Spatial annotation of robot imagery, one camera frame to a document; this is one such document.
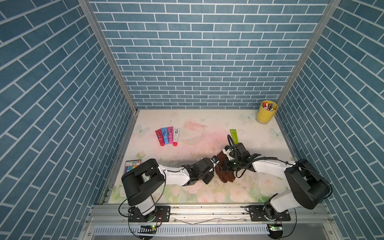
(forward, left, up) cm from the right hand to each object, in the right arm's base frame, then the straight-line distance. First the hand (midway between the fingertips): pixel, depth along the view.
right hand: (221, 168), depth 88 cm
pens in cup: (+45, -34, +10) cm, 58 cm away
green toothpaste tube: (+25, -10, -1) cm, 27 cm away
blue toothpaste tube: (+20, +39, +2) cm, 44 cm away
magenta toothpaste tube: (+25, +36, +1) cm, 44 cm away
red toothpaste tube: (+19, +42, +1) cm, 46 cm away
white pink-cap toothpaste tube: (+23, +32, 0) cm, 39 cm away
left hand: (-4, +4, -1) cm, 6 cm away
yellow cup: (+40, -32, +6) cm, 51 cm away
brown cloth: (-5, -1, +2) cm, 5 cm away
